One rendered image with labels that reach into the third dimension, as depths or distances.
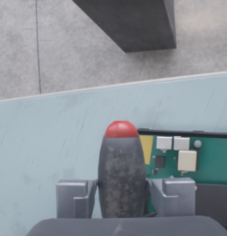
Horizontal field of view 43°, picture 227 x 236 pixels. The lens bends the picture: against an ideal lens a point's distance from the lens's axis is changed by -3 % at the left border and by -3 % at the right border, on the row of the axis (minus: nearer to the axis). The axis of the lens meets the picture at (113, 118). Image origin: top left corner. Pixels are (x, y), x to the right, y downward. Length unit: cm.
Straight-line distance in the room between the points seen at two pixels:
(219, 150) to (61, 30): 132
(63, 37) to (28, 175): 120
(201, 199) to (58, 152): 18
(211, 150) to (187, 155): 3
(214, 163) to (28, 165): 23
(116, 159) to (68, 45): 139
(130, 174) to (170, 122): 20
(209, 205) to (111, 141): 19
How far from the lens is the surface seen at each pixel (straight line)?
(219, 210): 33
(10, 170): 42
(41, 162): 40
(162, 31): 113
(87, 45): 149
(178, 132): 34
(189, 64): 137
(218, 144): 33
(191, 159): 31
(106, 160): 16
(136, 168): 16
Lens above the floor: 134
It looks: 74 degrees down
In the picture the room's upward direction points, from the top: 85 degrees counter-clockwise
